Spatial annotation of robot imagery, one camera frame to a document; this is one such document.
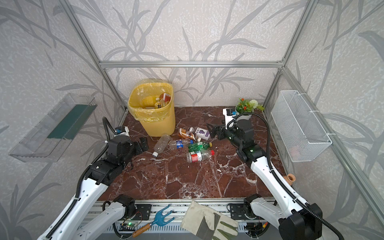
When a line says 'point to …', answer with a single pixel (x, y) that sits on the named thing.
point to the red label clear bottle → (196, 156)
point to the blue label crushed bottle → (180, 144)
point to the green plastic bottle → (199, 146)
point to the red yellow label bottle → (165, 98)
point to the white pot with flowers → (244, 106)
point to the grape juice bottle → (200, 133)
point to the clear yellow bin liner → (152, 99)
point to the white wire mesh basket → (304, 138)
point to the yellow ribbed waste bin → (158, 128)
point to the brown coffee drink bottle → (186, 134)
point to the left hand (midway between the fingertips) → (142, 136)
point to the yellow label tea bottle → (157, 104)
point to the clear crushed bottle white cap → (161, 144)
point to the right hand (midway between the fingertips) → (215, 118)
